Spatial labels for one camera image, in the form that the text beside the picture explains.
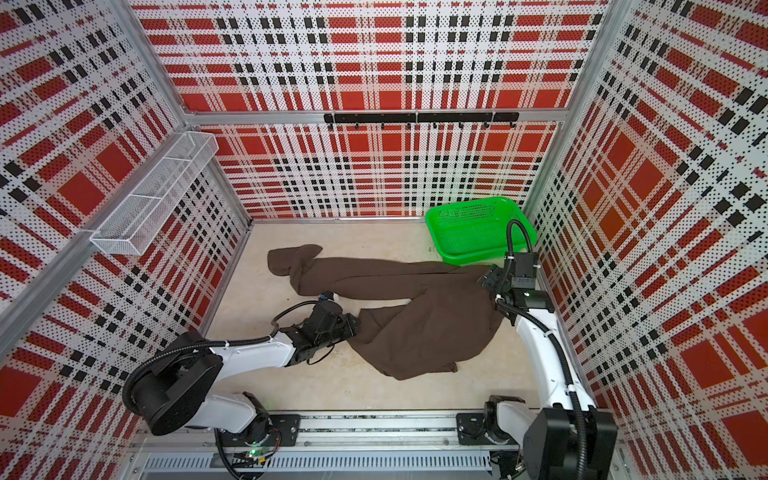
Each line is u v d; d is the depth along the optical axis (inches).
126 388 16.8
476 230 45.4
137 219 27.9
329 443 29.3
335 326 28.3
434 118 34.8
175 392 16.9
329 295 32.9
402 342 34.1
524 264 23.8
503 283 23.8
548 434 14.9
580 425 14.6
